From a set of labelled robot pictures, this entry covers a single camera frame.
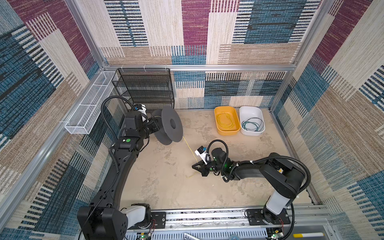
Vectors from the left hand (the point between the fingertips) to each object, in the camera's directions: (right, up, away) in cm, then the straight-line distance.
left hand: (157, 116), depth 76 cm
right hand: (+18, -29, +10) cm, 36 cm away
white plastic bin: (+60, +6, +43) cm, 74 cm away
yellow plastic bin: (+37, -8, +25) cm, 45 cm away
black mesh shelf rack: (-12, +23, +33) cm, 42 cm away
